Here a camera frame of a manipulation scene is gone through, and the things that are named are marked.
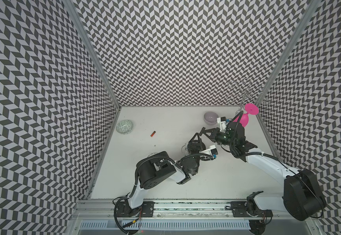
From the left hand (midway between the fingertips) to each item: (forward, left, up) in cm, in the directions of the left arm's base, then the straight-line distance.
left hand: (196, 135), depth 81 cm
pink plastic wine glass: (+7, -27, +14) cm, 32 cm away
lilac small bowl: (+24, -14, -13) cm, 31 cm away
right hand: (0, -4, +1) cm, 4 cm away
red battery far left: (+11, +28, -15) cm, 33 cm away
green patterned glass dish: (+17, +48, -14) cm, 53 cm away
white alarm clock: (-4, +5, -12) cm, 13 cm away
